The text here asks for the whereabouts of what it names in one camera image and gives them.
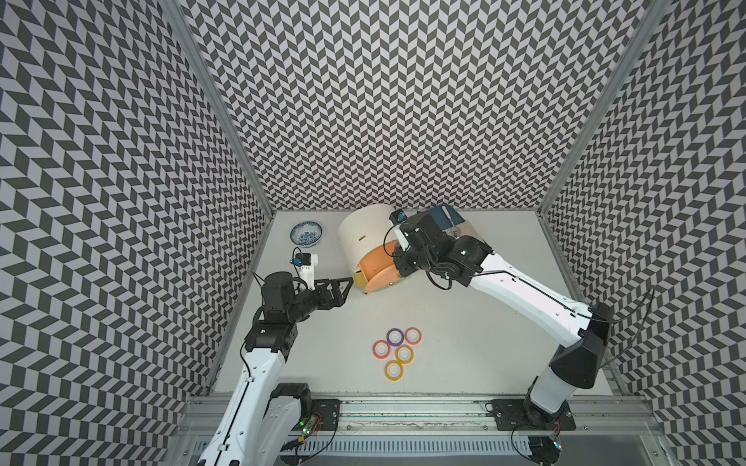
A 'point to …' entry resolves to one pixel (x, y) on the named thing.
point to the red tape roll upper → (413, 335)
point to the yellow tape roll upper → (404, 353)
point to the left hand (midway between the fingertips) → (340, 283)
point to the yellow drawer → (359, 280)
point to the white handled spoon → (444, 208)
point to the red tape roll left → (381, 349)
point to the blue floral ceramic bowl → (306, 233)
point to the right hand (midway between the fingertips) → (401, 255)
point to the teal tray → (442, 217)
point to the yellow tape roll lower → (393, 370)
